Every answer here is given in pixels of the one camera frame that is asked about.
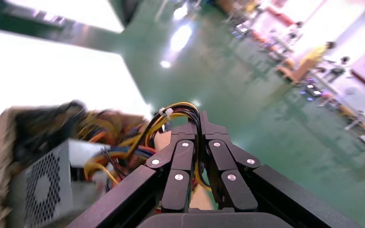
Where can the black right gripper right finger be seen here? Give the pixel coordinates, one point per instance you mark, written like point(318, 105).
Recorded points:
point(229, 176)

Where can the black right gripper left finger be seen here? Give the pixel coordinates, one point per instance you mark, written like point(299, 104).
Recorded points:
point(177, 176)

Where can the person in yellow shirt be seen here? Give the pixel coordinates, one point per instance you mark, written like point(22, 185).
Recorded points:
point(316, 55)

